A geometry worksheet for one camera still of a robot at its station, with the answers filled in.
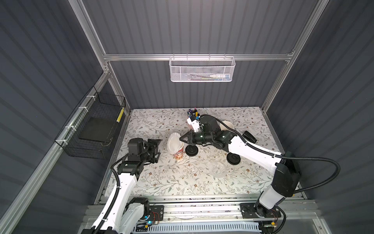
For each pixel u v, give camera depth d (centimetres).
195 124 71
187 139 68
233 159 89
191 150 96
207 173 87
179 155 86
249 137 102
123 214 56
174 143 78
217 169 89
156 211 73
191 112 102
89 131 70
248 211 73
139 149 62
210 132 61
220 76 89
